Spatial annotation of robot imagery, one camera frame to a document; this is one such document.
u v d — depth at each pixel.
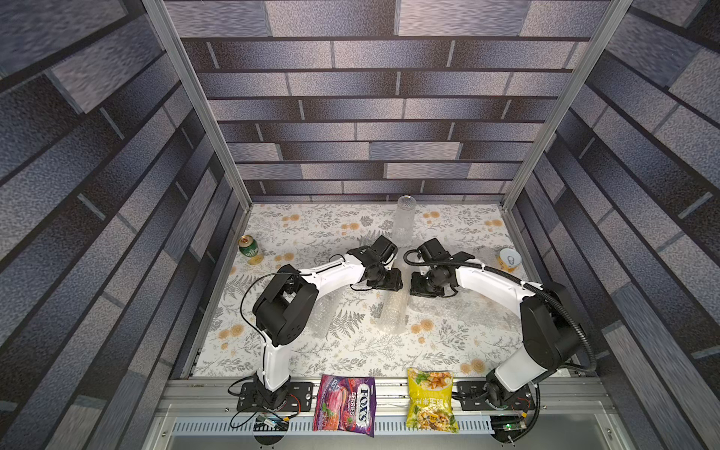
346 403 0.71
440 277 0.67
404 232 1.06
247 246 0.94
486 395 0.67
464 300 0.92
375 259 0.73
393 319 0.83
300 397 0.74
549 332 0.45
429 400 0.69
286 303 0.51
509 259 0.96
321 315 0.81
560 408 0.73
